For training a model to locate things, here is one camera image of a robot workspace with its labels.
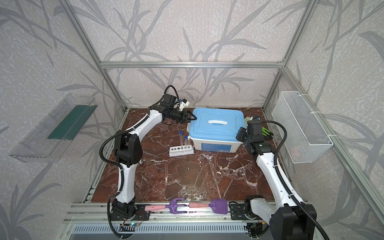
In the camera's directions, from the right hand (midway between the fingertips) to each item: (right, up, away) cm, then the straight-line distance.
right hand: (243, 126), depth 82 cm
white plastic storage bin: (-14, -12, +7) cm, 20 cm away
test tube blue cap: (-33, -9, +6) cm, 35 cm away
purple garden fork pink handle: (-38, -40, -8) cm, 55 cm away
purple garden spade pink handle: (-14, -40, -7) cm, 43 cm away
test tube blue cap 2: (-38, -6, +25) cm, 46 cm away
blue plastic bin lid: (-14, +1, +6) cm, 16 cm away
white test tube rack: (-38, -16, +11) cm, 43 cm away
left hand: (-27, +7, +7) cm, 28 cm away
